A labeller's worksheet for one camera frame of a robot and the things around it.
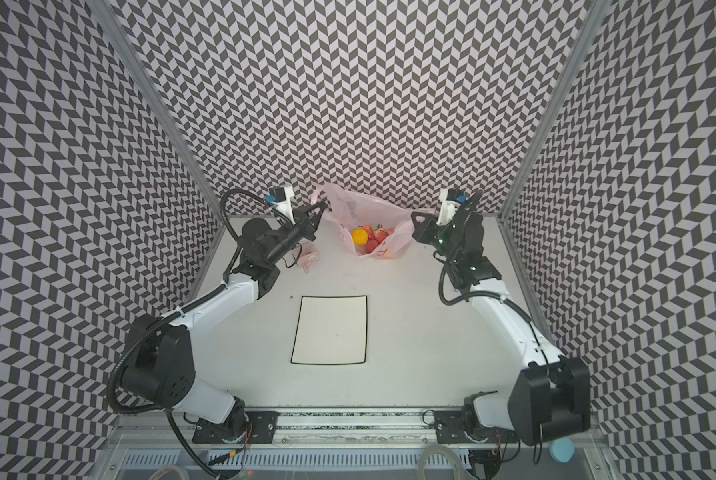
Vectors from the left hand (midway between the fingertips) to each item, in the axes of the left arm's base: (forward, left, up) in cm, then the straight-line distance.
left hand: (327, 204), depth 75 cm
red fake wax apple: (+16, -14, -30) cm, 36 cm away
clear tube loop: (-50, -27, -29) cm, 63 cm away
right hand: (-3, -21, -4) cm, 21 cm away
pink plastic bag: (+20, -3, -23) cm, 30 cm away
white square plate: (-21, +1, -31) cm, 37 cm away
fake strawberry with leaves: (+10, -10, -30) cm, 33 cm away
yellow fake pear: (+12, -7, -27) cm, 30 cm away
